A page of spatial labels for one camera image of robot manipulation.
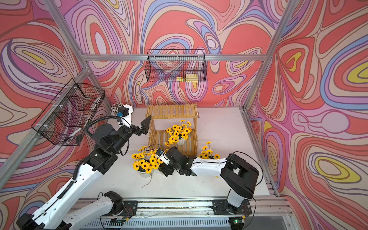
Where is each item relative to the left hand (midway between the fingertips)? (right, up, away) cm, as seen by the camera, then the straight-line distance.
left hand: (142, 112), depth 64 cm
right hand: (+7, -30, +20) cm, 37 cm away
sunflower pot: (+31, -21, +13) cm, 40 cm away
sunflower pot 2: (-2, -26, +10) cm, 28 cm away
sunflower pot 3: (+3, -25, +9) cm, 27 cm away
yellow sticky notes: (+22, +24, +27) cm, 42 cm away
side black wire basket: (-44, -4, +9) cm, 45 cm away
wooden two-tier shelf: (+6, -2, +15) cm, 16 cm away
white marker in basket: (-38, -9, +10) cm, 41 cm away
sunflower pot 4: (+16, -11, +18) cm, 27 cm away
